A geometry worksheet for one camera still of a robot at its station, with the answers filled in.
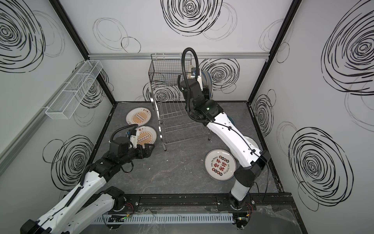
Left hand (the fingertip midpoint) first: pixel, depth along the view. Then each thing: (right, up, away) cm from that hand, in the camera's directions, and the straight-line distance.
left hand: (149, 145), depth 78 cm
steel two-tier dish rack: (+12, +9, +29) cm, 33 cm away
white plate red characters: (+40, -13, +9) cm, 43 cm away
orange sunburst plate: (-17, +16, +34) cm, 41 cm away
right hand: (+26, +31, -10) cm, 42 cm away
